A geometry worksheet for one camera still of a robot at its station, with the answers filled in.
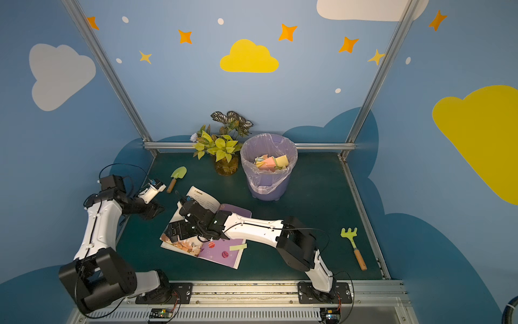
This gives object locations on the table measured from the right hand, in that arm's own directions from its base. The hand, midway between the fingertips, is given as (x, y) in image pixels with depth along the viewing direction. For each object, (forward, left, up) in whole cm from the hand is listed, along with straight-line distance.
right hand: (178, 228), depth 75 cm
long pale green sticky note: (-1, -22, -14) cm, 26 cm away
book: (-4, -18, -13) cm, 23 cm away
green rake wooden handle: (+7, -71, -14) cm, 73 cm away
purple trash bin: (+25, -40, -10) cm, 49 cm away
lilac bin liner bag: (+19, -31, +6) cm, 37 cm away
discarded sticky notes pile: (+36, -35, -1) cm, 50 cm away
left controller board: (-26, +3, -16) cm, 31 cm away
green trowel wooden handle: (+38, +18, -14) cm, 44 cm away
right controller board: (-22, -59, -17) cm, 65 cm away
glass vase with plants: (+36, -13, +9) cm, 40 cm away
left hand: (+10, +13, +1) cm, 17 cm away
